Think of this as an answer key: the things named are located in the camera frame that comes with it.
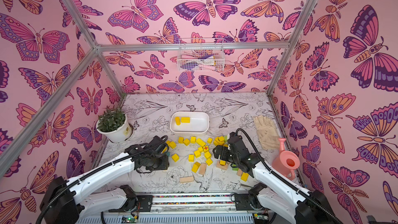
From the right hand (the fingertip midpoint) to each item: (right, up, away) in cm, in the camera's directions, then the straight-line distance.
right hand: (219, 150), depth 84 cm
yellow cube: (-25, -5, +3) cm, 25 cm away
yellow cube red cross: (-7, 0, +6) cm, 10 cm away
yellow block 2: (-13, -9, 0) cm, 16 cm away
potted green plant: (-58, +14, 0) cm, 59 cm away
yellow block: (-21, +15, +20) cm, 32 cm away
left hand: (-27, -6, -3) cm, 28 cm away
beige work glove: (+32, +9, +16) cm, 37 cm away
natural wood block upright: (-9, -10, +2) cm, 14 cm away
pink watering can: (+31, -3, -9) cm, 33 cm away
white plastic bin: (-11, +13, +20) cm, 26 cm away
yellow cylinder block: (-25, +15, +16) cm, 34 cm away
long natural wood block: (-18, -14, -4) cm, 23 cm away
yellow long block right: (+13, -13, -3) cm, 18 cm away
